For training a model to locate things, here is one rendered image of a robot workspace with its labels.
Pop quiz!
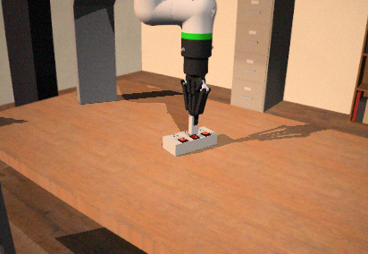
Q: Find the white power strip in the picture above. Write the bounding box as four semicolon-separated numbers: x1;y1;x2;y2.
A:
163;127;218;156

